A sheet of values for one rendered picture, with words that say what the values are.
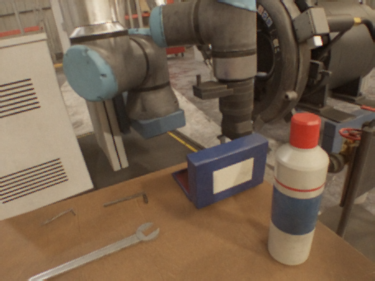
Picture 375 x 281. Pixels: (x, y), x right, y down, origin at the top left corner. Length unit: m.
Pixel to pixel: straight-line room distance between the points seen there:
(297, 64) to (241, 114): 0.69
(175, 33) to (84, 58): 0.23
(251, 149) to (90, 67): 0.41
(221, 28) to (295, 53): 0.72
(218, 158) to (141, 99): 0.43
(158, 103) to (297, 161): 0.56
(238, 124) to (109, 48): 0.35
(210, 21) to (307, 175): 0.32
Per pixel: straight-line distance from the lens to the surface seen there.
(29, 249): 0.56
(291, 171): 0.30
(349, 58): 1.61
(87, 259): 0.47
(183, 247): 0.44
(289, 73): 1.16
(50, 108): 0.76
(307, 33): 1.11
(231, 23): 0.47
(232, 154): 0.44
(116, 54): 0.63
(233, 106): 0.50
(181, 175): 0.59
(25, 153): 0.80
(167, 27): 0.52
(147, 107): 0.78
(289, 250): 0.39
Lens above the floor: 0.81
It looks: 26 degrees down
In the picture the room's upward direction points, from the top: 7 degrees counter-clockwise
